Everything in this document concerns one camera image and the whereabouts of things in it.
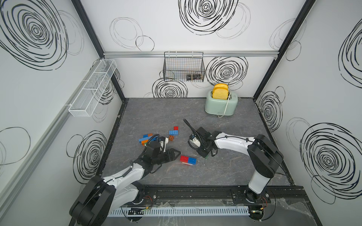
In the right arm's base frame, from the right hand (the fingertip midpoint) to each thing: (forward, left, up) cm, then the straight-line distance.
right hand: (201, 151), depth 90 cm
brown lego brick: (+8, +20, +2) cm, 22 cm away
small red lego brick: (+17, +18, +1) cm, 24 cm away
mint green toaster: (+30, -13, +10) cm, 34 cm away
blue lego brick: (-8, +6, +5) cm, 12 cm away
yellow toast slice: (+35, -13, +20) cm, 43 cm away
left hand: (-5, +15, +6) cm, 17 cm away
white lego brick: (-9, +9, +3) cm, 13 cm away
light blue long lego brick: (+13, +19, +2) cm, 23 cm away
